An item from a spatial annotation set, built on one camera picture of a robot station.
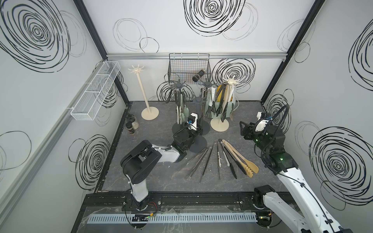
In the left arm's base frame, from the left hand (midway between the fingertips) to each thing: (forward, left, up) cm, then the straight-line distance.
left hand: (201, 116), depth 80 cm
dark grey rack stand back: (+11, -6, -24) cm, 27 cm away
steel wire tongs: (+7, +17, +11) cm, 21 cm away
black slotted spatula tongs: (+8, -12, +1) cm, 15 cm away
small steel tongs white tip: (-14, -13, -22) cm, 29 cm away
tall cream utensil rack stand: (+21, +39, -23) cm, 50 cm away
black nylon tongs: (-17, -24, -22) cm, 37 cm away
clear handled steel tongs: (+6, -6, +4) cm, 9 cm away
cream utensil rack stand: (+12, -14, -23) cm, 29 cm away
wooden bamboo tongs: (-20, -30, -22) cm, 42 cm away
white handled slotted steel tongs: (+24, -24, -8) cm, 34 cm away
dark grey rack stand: (-4, -2, -24) cm, 25 cm away
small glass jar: (+9, +46, -22) cm, 52 cm away
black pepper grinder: (+24, +3, +9) cm, 26 cm away
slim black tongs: (-17, -4, -23) cm, 29 cm away
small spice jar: (+10, +47, -15) cm, 50 cm away
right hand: (-7, -23, +5) cm, 24 cm away
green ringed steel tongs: (+7, +9, -5) cm, 12 cm away
